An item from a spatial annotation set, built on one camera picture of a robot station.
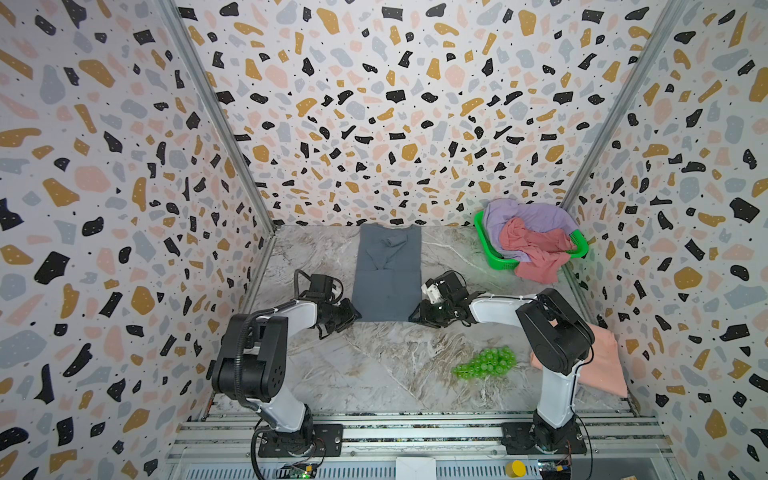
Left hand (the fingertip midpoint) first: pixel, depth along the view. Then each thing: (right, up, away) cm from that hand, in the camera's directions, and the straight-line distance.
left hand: (359, 312), depth 93 cm
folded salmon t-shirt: (+70, -14, -8) cm, 72 cm away
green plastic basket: (+47, +15, +10) cm, 50 cm away
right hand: (+15, -1, -1) cm, 15 cm away
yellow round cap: (+38, -29, -27) cm, 56 cm away
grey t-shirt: (+8, +10, +13) cm, 18 cm away
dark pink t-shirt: (+67, +20, +17) cm, 71 cm away
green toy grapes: (+39, -12, -9) cm, 42 cm away
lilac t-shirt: (+66, +33, +24) cm, 78 cm away
